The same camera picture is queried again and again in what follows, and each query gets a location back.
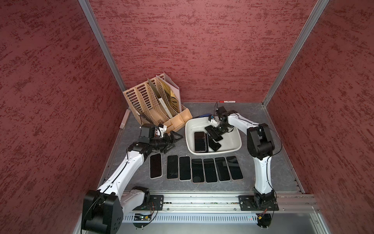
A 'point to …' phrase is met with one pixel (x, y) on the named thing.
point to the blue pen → (205, 115)
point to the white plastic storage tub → (232, 140)
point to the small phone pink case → (234, 167)
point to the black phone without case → (214, 145)
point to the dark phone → (200, 142)
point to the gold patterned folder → (170, 95)
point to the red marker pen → (227, 101)
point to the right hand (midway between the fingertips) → (216, 135)
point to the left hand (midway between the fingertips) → (179, 144)
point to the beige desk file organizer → (150, 103)
